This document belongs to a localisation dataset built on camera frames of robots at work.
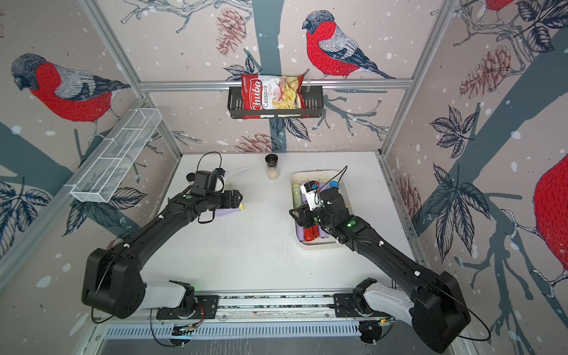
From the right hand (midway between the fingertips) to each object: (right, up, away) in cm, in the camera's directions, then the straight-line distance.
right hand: (295, 208), depth 79 cm
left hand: (-24, +5, +7) cm, 25 cm away
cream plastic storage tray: (+19, +11, +34) cm, 40 cm away
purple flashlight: (+5, +9, +26) cm, 27 cm away
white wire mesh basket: (-64, +11, -7) cm, 66 cm away
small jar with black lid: (-47, +11, +19) cm, 52 cm away
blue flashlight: (+20, +8, +27) cm, 34 cm away
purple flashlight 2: (+2, -12, +9) cm, 15 cm away
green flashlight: (+1, +2, +20) cm, 21 cm away
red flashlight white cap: (+11, +9, +26) cm, 30 cm away
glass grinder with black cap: (-11, +13, +29) cm, 34 cm away
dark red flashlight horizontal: (+7, -11, +7) cm, 15 cm away
